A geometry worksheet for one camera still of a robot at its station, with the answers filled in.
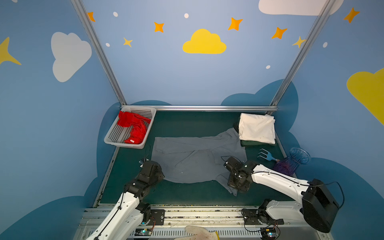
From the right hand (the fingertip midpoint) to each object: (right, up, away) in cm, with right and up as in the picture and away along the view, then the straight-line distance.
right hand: (233, 184), depth 83 cm
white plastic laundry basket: (-76, +27, +21) cm, 83 cm away
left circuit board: (-47, -19, -11) cm, 52 cm away
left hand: (-39, +7, 0) cm, 39 cm away
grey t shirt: (-20, +11, +13) cm, 26 cm away
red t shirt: (-63, +36, +24) cm, 77 cm away
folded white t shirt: (+25, +32, +21) cm, 45 cm away
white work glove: (-20, -19, -12) cm, 30 cm away
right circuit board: (+14, -20, -11) cm, 27 cm away
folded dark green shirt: (+18, +21, +18) cm, 33 cm away
